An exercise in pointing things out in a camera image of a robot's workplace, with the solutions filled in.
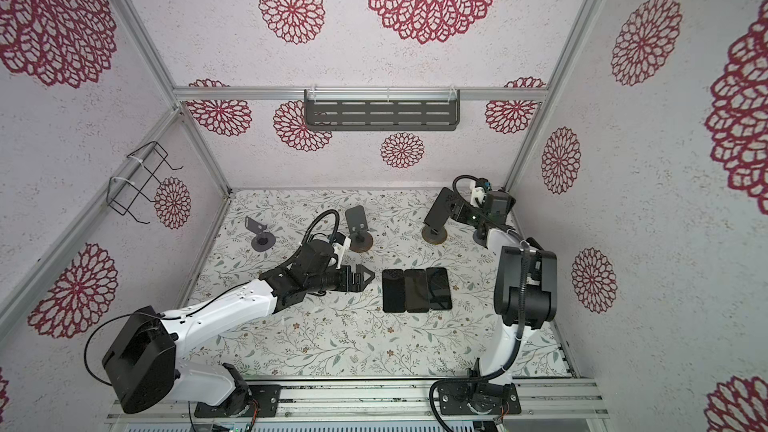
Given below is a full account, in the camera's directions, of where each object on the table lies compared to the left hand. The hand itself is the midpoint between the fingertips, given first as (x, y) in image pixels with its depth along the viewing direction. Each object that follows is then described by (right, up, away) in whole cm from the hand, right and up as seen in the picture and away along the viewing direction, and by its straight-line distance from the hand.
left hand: (362, 278), depth 81 cm
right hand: (+29, +23, +15) cm, 40 cm away
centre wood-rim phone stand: (-2, +9, +19) cm, 21 cm away
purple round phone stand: (+30, +12, -7) cm, 33 cm away
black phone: (+25, +20, +20) cm, 38 cm away
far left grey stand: (-36, +9, +22) cm, 43 cm away
